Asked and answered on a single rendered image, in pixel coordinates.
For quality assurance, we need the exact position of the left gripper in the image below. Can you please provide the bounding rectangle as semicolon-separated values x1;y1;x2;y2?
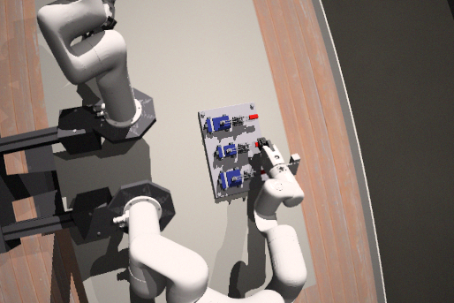
81;0;117;40

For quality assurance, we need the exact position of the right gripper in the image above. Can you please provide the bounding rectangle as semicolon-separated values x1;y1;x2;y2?
257;137;286;177

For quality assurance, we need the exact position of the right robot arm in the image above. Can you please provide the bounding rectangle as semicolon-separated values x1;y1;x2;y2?
113;154;306;303

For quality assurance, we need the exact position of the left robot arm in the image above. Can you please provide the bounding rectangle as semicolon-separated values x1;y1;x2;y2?
37;0;142;128

